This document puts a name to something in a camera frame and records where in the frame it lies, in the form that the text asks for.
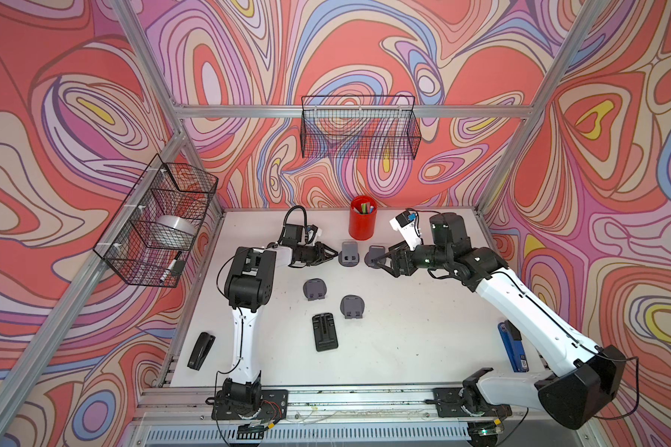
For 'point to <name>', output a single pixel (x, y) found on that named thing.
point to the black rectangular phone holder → (324, 331)
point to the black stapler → (199, 350)
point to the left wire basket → (160, 189)
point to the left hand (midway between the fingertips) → (337, 256)
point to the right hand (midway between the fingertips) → (385, 262)
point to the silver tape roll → (173, 231)
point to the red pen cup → (362, 225)
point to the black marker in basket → (170, 266)
